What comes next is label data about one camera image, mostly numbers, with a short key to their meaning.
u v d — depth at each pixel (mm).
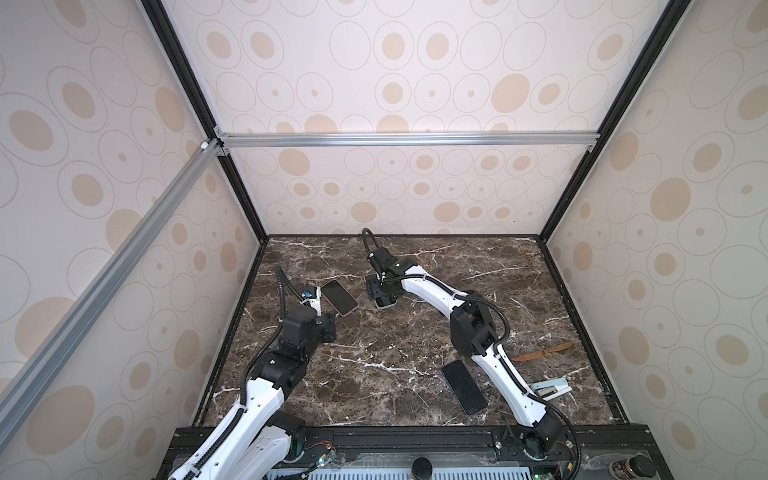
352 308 993
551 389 814
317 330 669
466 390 823
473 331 639
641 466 628
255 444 574
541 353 897
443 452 733
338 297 1014
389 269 783
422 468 625
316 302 698
